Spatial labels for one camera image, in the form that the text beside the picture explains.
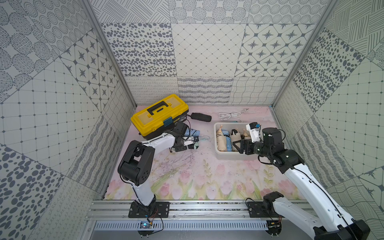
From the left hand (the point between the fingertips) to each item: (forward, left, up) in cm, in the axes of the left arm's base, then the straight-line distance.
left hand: (181, 139), depth 96 cm
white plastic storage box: (-11, -32, +1) cm, 34 cm away
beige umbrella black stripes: (-5, -25, +7) cm, 27 cm away
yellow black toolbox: (+7, +12, +13) cm, 19 cm away
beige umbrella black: (+1, -35, +4) cm, 35 cm away
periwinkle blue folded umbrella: (+7, -7, -2) cm, 10 cm away
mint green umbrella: (+4, -13, -5) cm, 15 cm away
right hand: (-12, -33, +15) cm, 38 cm away
